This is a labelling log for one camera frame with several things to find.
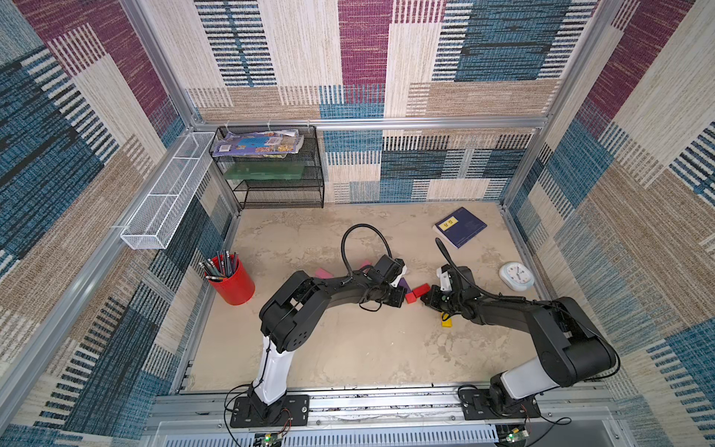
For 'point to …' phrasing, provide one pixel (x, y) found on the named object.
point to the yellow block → (448, 323)
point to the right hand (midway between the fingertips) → (423, 301)
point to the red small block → (411, 298)
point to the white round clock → (517, 276)
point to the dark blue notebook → (459, 227)
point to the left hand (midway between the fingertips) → (405, 300)
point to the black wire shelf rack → (306, 192)
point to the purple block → (404, 284)
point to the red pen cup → (230, 280)
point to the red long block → (421, 290)
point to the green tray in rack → (261, 170)
